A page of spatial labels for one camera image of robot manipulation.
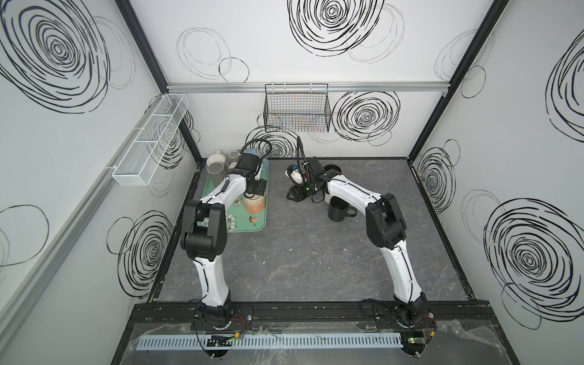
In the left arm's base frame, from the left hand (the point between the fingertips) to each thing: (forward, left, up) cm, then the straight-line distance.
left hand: (258, 185), depth 98 cm
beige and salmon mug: (-8, +1, -3) cm, 9 cm away
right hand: (-4, -13, -1) cm, 13 cm away
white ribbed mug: (+18, +23, -1) cm, 29 cm away
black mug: (+13, -33, -1) cm, 36 cm away
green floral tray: (-12, +8, -9) cm, 17 cm away
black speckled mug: (-8, -35, -5) cm, 36 cm away
